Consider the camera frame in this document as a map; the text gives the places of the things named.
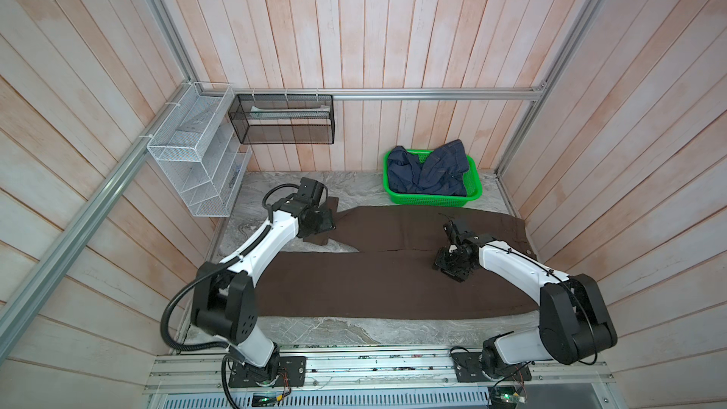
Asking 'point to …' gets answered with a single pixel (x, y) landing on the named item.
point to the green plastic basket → (473, 185)
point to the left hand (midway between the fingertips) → (325, 228)
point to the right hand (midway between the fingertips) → (437, 266)
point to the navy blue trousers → (442, 172)
